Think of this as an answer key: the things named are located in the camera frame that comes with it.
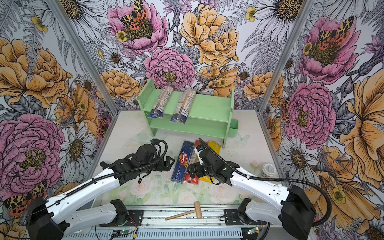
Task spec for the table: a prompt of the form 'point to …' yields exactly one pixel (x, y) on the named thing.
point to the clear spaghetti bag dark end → (157, 110)
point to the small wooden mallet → (198, 210)
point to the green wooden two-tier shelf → (210, 114)
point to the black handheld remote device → (104, 165)
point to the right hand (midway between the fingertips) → (196, 172)
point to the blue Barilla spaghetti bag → (182, 162)
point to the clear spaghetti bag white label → (181, 112)
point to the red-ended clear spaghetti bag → (186, 177)
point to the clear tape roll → (268, 170)
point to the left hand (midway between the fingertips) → (165, 164)
